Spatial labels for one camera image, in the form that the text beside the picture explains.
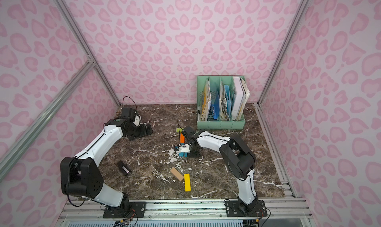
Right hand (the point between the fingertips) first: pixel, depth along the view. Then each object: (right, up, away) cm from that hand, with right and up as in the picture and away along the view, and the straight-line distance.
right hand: (192, 151), depth 94 cm
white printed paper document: (+9, +30, -2) cm, 32 cm away
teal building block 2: (-3, 0, -9) cm, 10 cm away
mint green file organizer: (+16, +45, +11) cm, 49 cm away
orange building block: (-7, +7, +7) cm, 12 cm away
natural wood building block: (-8, -11, -10) cm, 17 cm away
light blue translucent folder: (+22, +33, -4) cm, 40 cm away
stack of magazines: (+21, +26, +2) cm, 33 cm away
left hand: (-27, +14, -6) cm, 31 cm away
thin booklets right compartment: (+33, +32, -2) cm, 46 cm away
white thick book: (+29, +37, -2) cm, 47 cm away
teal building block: (-6, -1, -3) cm, 7 cm away
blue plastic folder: (+16, +29, +2) cm, 33 cm away
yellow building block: (-2, -14, -13) cm, 19 cm away
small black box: (-39, -8, -8) cm, 41 cm away
